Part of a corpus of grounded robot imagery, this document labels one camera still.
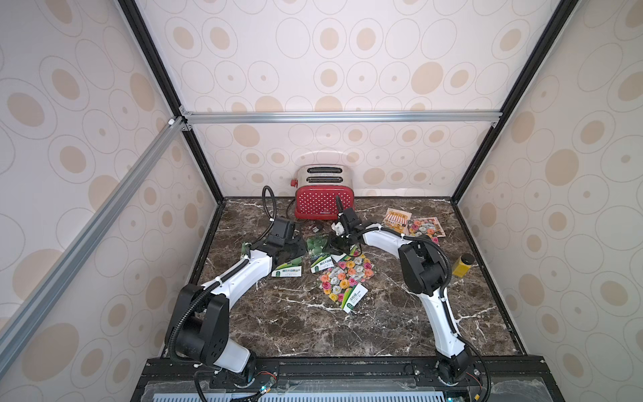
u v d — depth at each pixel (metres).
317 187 1.00
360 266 0.97
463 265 0.89
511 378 0.73
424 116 1.70
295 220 1.13
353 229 0.81
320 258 0.97
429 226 1.09
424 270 0.60
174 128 0.85
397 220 1.10
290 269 0.97
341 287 0.92
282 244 0.68
